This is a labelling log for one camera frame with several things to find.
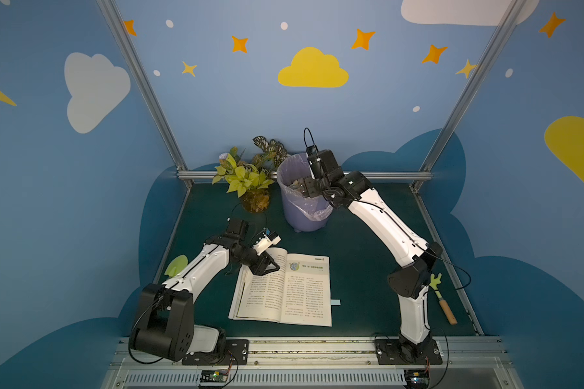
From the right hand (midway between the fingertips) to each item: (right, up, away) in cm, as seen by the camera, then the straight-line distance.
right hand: (318, 176), depth 80 cm
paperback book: (-7, -41, +6) cm, 42 cm away
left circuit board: (-32, -61, -9) cm, 70 cm away
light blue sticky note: (+6, -44, +4) cm, 45 cm away
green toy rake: (+45, -39, +9) cm, 60 cm away
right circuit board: (+29, -62, -8) cm, 69 cm away
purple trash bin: (-4, -13, +5) cm, 14 cm away
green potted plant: (-25, -1, +8) cm, 26 cm away
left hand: (-16, -30, +4) cm, 34 cm away
